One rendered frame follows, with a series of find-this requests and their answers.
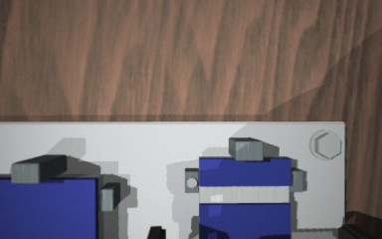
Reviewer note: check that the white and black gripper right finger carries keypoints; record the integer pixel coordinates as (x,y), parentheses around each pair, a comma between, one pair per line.
(352,231)

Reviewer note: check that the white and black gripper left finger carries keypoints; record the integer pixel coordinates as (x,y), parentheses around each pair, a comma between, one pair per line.
(156,232)

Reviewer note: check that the blue rectangular block with white band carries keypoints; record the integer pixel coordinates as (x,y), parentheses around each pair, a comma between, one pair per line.
(244,199)

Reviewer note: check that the blue metal plate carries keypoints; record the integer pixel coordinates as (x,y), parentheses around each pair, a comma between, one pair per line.
(62,207)

